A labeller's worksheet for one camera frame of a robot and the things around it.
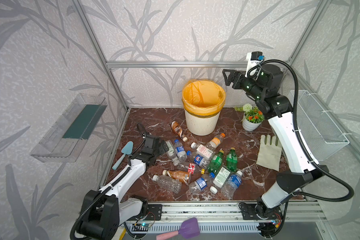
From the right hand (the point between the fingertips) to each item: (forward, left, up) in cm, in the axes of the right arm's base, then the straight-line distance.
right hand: (231, 66), depth 64 cm
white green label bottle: (-33, +2, -48) cm, 58 cm away
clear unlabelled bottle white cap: (-35, +30, -47) cm, 66 cm away
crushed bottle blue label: (-36, +13, -46) cm, 60 cm away
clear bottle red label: (-27, +18, -47) cm, 57 cm away
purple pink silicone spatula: (-54, +19, -51) cm, 76 cm away
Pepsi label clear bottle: (-22, +13, -47) cm, 53 cm away
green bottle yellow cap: (-23, +3, -48) cm, 54 cm away
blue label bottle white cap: (-36, -4, -47) cm, 59 cm away
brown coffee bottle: (+1, +27, -48) cm, 55 cm away
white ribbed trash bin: (-2, +11, -40) cm, 41 cm away
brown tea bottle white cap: (-32, +22, -46) cm, 60 cm away
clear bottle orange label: (-9, +2, -48) cm, 49 cm away
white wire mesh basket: (-25, -37, -17) cm, 48 cm away
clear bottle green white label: (-17, +30, -49) cm, 59 cm away
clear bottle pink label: (-16, +10, -48) cm, 51 cm away
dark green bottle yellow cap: (-21, -7, -49) cm, 54 cm away
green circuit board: (-53, +40, -51) cm, 84 cm away
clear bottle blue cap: (-16, +24, -48) cm, 56 cm away
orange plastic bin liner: (+20, +9, -36) cm, 42 cm away
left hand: (-13, +35, -41) cm, 55 cm away
